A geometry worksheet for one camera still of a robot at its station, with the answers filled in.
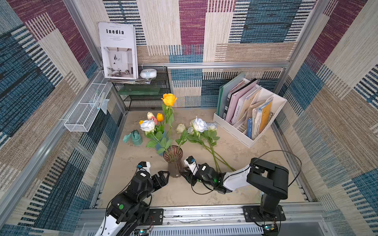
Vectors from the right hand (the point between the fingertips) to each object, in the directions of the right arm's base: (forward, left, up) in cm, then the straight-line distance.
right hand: (183, 169), depth 84 cm
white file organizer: (+34, -40, +12) cm, 54 cm away
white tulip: (+17, +15, +27) cm, 35 cm away
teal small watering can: (+20, +31, +4) cm, 37 cm away
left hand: (-6, +8, +6) cm, 12 cm away
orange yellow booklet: (+29, -51, +13) cm, 60 cm away
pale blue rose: (+26, -19, -5) cm, 33 cm away
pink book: (+32, -31, +23) cm, 50 cm away
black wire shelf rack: (+56, +32, 0) cm, 64 cm away
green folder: (+39, -25, +25) cm, 53 cm away
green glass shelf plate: (+47, +30, +19) cm, 59 cm away
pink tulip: (+13, +12, +27) cm, 33 cm away
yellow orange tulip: (+15, +10, +27) cm, 33 cm away
